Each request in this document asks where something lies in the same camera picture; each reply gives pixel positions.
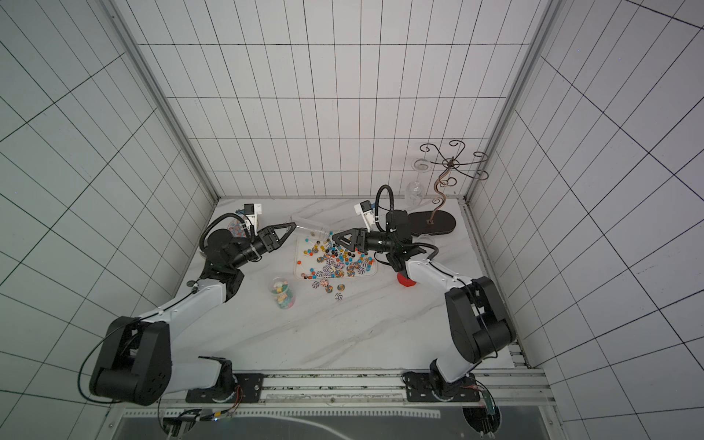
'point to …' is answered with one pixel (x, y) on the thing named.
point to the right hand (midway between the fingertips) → (340, 231)
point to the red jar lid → (404, 281)
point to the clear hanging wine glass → (415, 192)
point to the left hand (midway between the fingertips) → (294, 228)
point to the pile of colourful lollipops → (314, 249)
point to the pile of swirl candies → (332, 270)
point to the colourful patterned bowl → (236, 228)
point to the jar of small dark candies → (313, 230)
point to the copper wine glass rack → (441, 222)
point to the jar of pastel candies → (280, 289)
